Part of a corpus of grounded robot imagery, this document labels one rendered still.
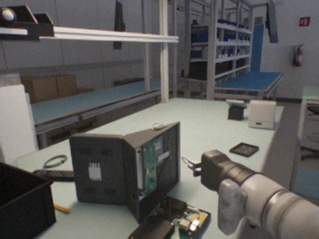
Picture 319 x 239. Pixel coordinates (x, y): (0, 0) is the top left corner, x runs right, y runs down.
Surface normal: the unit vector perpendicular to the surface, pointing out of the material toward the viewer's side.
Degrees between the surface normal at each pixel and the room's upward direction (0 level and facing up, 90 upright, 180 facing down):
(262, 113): 90
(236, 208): 90
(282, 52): 90
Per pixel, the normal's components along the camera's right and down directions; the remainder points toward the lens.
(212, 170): -0.86, 0.16
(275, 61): -0.50, 0.25
